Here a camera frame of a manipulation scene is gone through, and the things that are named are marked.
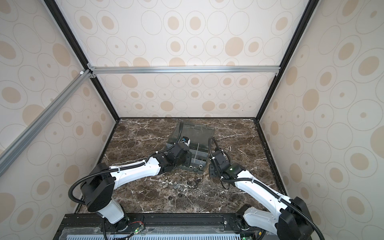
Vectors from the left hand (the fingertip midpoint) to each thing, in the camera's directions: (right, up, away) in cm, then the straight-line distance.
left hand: (194, 153), depth 84 cm
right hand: (+11, -8, 0) cm, 14 cm away
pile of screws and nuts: (-8, -19, +2) cm, 21 cm away
